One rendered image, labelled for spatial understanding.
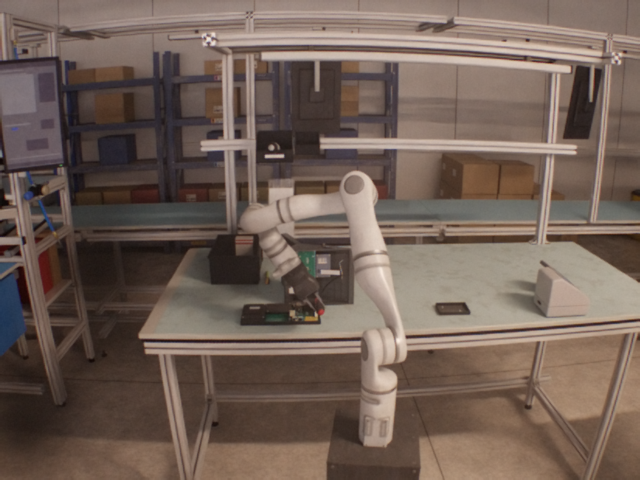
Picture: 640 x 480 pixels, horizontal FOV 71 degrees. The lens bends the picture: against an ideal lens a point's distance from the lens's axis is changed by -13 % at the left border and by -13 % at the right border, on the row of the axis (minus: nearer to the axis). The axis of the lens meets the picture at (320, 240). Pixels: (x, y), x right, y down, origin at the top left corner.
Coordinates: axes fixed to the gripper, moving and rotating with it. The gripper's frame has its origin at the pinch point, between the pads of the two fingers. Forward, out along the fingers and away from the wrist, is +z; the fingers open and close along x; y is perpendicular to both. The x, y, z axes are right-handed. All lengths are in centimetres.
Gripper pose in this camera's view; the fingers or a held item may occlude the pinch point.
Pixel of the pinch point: (321, 310)
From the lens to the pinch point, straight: 155.5
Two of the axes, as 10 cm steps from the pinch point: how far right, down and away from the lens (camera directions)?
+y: -1.0, -2.9, 9.5
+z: 5.5, 7.8, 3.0
